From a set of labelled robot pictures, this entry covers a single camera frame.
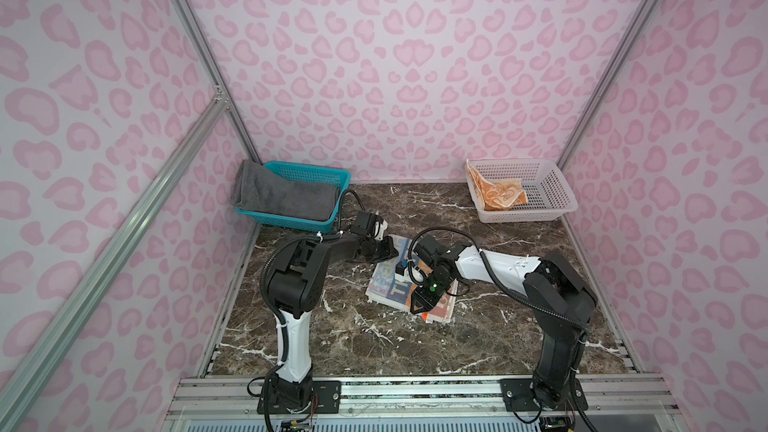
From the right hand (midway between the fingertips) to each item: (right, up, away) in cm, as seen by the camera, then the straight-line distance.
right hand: (417, 304), depth 84 cm
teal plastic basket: (-40, +39, +29) cm, 63 cm away
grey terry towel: (-54, +34, +19) cm, 66 cm away
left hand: (-5, +13, +14) cm, 20 cm away
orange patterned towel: (+32, +32, +24) cm, 51 cm away
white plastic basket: (+52, +31, +28) cm, 67 cm away
